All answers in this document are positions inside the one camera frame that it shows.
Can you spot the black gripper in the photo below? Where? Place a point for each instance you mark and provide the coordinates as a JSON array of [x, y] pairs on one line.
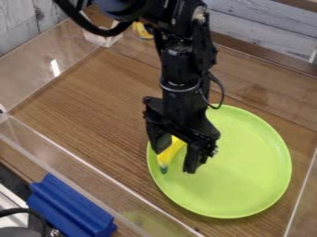
[[179, 116]]

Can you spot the yellow toy banana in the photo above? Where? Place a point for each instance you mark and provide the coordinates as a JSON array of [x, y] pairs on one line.
[[167, 154]]

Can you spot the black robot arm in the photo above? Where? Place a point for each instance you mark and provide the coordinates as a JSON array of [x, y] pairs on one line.
[[177, 23]]

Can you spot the green plastic plate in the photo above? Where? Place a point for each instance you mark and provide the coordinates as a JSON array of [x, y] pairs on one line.
[[243, 179]]

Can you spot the blue plastic block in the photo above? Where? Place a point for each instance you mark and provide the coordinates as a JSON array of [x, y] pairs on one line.
[[72, 213]]

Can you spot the yellow blue tin can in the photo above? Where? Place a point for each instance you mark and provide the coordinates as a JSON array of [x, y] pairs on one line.
[[137, 28]]

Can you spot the clear acrylic enclosure wall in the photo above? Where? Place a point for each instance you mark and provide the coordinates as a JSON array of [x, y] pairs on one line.
[[97, 157]]

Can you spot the clear acrylic triangle bracket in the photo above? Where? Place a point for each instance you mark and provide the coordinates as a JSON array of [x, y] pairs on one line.
[[101, 41]]

